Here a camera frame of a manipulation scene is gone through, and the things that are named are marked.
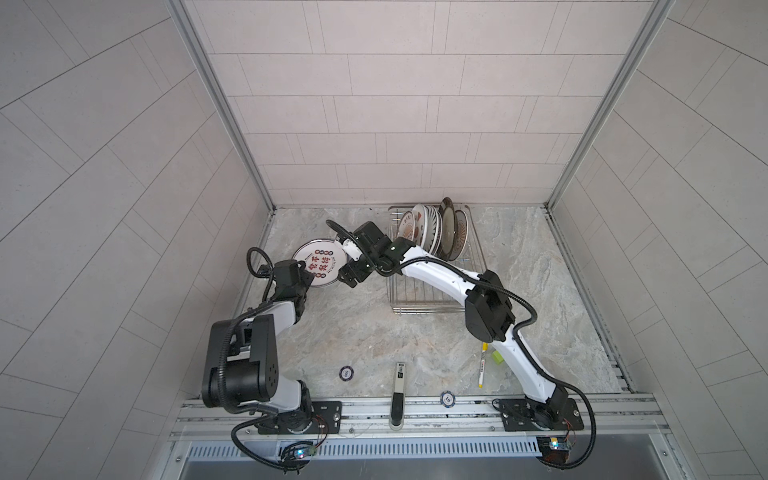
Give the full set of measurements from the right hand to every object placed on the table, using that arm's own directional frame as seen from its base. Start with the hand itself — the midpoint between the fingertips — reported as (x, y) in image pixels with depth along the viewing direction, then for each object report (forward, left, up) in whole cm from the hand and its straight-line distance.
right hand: (346, 270), depth 89 cm
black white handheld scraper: (-37, -13, -5) cm, 40 cm away
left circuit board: (-43, +8, -6) cm, 44 cm away
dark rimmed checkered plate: (+6, -31, +8) cm, 33 cm away
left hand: (+5, +12, -3) cm, 13 cm away
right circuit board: (-46, -49, -11) cm, 68 cm away
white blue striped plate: (+7, -27, +8) cm, 29 cm away
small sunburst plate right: (+7, -35, +7) cm, 37 cm away
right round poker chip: (-34, -26, -10) cm, 44 cm away
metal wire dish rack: (-5, -18, -8) cm, 21 cm away
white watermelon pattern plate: (+12, -24, +5) cm, 27 cm away
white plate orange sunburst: (+16, -19, 0) cm, 25 cm away
